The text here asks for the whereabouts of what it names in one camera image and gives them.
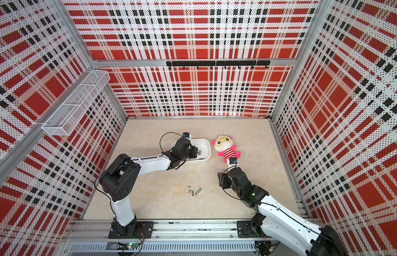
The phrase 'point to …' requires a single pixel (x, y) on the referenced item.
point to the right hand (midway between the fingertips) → (224, 173)
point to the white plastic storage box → (204, 149)
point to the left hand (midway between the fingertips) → (199, 148)
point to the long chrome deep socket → (198, 191)
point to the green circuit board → (128, 246)
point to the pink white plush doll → (224, 144)
